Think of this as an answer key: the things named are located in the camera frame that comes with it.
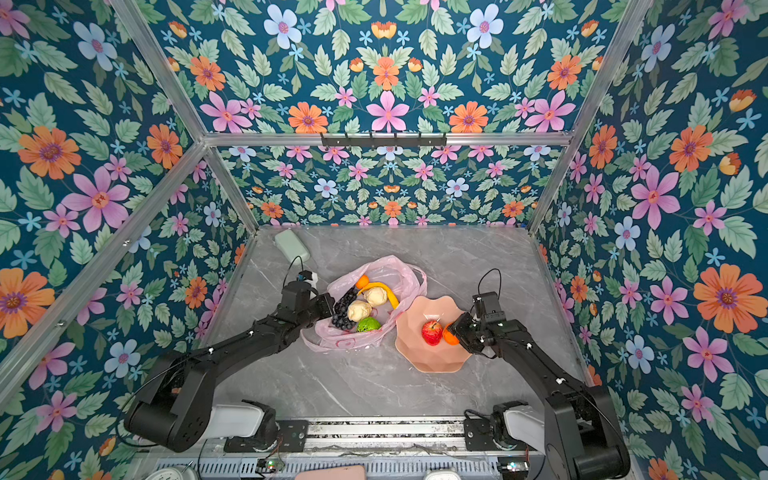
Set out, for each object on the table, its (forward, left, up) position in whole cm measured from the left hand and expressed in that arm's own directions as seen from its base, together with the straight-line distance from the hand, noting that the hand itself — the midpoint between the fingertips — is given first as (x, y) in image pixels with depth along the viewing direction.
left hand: (339, 291), depth 88 cm
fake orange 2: (-14, -32, -4) cm, 35 cm away
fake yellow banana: (+5, -14, -8) cm, 16 cm away
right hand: (-12, -32, -5) cm, 35 cm away
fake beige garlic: (+2, -10, -7) cm, 13 cm away
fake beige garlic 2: (-4, -5, -6) cm, 9 cm away
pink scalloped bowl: (-6, -21, -8) cm, 23 cm away
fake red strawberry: (-12, -27, -5) cm, 30 cm away
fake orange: (+6, -6, -4) cm, 10 cm away
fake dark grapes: (-4, +1, -8) cm, 9 cm away
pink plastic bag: (+5, -21, -4) cm, 22 cm away
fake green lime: (-9, -8, -5) cm, 13 cm away
